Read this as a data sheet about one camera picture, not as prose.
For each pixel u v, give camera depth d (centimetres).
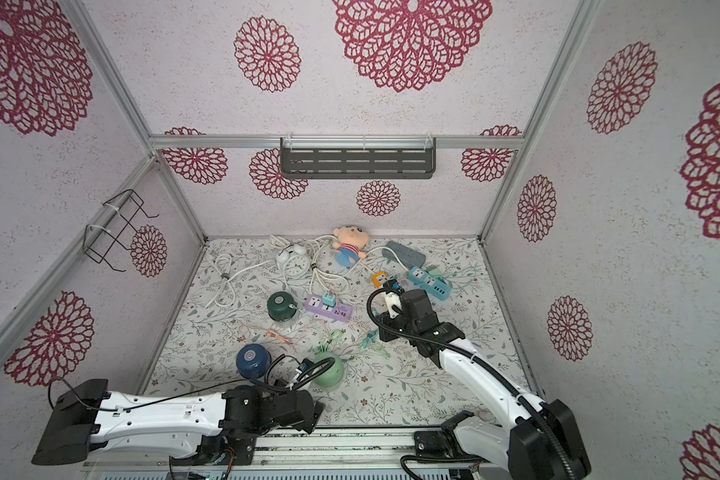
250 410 55
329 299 95
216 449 65
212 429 50
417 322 62
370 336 92
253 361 78
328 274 109
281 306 90
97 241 73
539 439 40
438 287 103
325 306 97
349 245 109
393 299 73
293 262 103
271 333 93
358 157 96
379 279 106
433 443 74
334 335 94
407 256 113
